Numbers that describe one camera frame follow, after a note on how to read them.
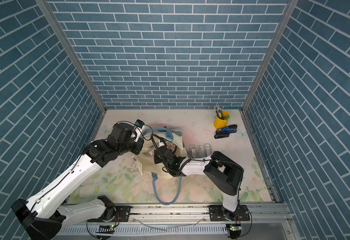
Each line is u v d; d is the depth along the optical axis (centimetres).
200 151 97
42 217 38
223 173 50
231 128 106
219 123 102
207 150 96
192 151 96
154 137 77
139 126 63
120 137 53
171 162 68
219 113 102
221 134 103
